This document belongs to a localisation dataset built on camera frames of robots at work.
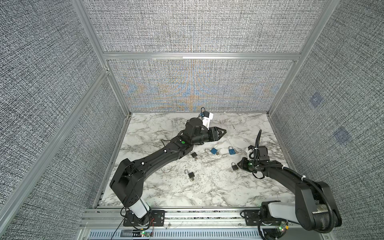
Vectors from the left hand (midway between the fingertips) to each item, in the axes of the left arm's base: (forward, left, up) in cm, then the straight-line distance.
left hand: (225, 132), depth 73 cm
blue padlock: (+6, +1, -27) cm, 28 cm away
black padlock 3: (-9, +17, -28) cm, 34 cm away
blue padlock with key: (+6, -10, -27) cm, 30 cm away
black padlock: (-5, -9, -28) cm, 30 cm away
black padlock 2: (+4, +14, -28) cm, 32 cm away
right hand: (-4, -13, -26) cm, 30 cm away
